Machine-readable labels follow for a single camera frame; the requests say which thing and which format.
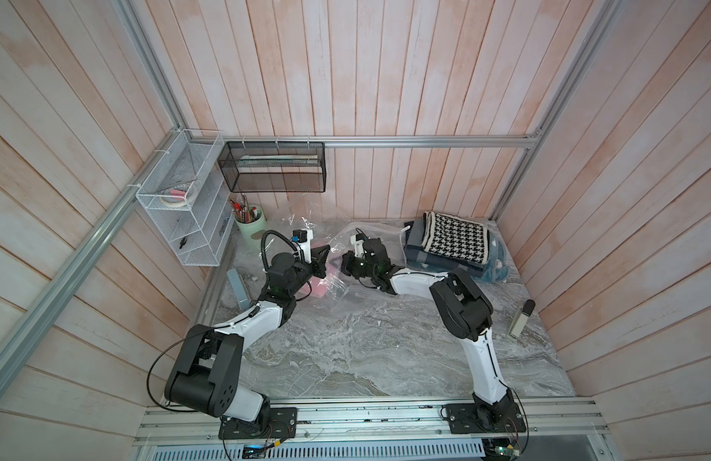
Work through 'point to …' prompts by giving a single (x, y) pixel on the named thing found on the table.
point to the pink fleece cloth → (317, 286)
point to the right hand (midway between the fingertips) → (328, 261)
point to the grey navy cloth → (417, 255)
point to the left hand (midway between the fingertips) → (330, 249)
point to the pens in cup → (242, 211)
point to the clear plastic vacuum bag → (338, 239)
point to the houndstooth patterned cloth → (454, 237)
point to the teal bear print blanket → (497, 268)
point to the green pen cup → (252, 225)
